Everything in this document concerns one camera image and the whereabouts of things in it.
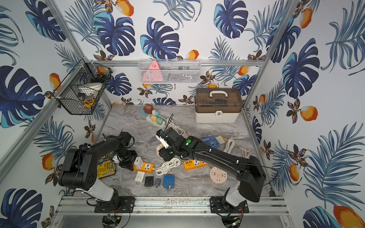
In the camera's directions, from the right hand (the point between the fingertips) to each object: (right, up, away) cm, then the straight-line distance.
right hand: (164, 149), depth 76 cm
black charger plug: (-9, -19, +4) cm, 21 cm away
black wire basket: (-51, +32, +7) cm, 60 cm away
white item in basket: (-41, +34, +4) cm, 54 cm away
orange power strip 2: (+17, -10, +10) cm, 22 cm away
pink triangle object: (-9, +45, +14) cm, 48 cm away
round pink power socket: (+30, -16, +6) cm, 35 cm away
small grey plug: (-4, -19, +4) cm, 20 cm away
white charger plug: (-15, -17, +6) cm, 23 cm away
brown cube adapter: (-16, +25, +31) cm, 43 cm away
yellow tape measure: (-44, +26, +5) cm, 52 cm away
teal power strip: (-10, +20, +35) cm, 42 cm away
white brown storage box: (+33, +26, +18) cm, 46 cm away
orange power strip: (-12, -13, +9) cm, 19 cm away
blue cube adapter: (+2, -18, +2) cm, 18 cm away
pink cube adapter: (-3, +1, -3) cm, 5 cm away
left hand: (-19, -10, +12) cm, 24 cm away
